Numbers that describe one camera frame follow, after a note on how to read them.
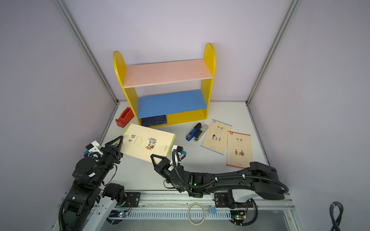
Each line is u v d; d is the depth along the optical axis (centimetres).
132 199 74
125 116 103
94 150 60
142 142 67
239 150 94
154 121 103
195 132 96
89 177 47
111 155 57
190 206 72
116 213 71
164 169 56
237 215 71
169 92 112
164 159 60
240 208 65
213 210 62
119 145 60
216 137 99
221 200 73
